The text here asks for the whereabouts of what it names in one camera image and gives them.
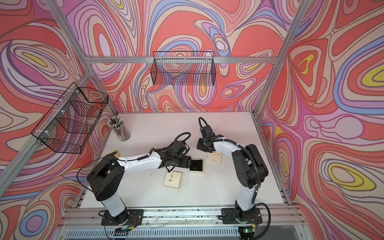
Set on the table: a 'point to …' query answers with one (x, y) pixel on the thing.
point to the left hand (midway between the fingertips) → (190, 163)
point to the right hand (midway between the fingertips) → (201, 150)
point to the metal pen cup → (116, 123)
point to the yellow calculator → (117, 154)
